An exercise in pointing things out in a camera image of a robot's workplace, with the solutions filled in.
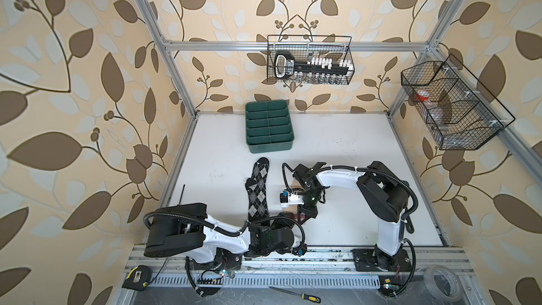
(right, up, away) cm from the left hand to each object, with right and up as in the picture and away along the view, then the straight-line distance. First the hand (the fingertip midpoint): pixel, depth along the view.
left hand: (291, 214), depth 81 cm
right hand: (+4, -4, +2) cm, 6 cm away
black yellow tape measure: (-51, -16, -13) cm, 55 cm away
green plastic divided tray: (-10, +35, +25) cm, 44 cm away
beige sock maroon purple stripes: (+3, -1, -1) cm, 3 cm away
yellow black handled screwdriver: (+6, -21, -15) cm, 27 cm away
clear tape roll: (+51, -19, -11) cm, 55 cm away
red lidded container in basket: (+51, +47, -1) cm, 69 cm away
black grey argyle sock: (-14, +8, +10) cm, 19 cm away
